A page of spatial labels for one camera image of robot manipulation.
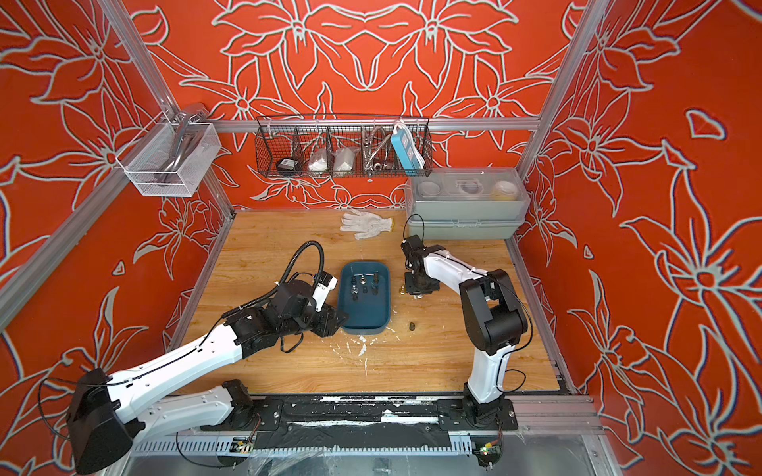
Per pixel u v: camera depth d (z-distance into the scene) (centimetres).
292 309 58
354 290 95
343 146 100
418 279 78
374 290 95
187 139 74
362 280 98
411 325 87
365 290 95
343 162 92
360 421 73
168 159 83
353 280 97
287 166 95
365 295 95
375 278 97
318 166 90
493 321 49
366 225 114
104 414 39
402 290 85
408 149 88
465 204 103
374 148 83
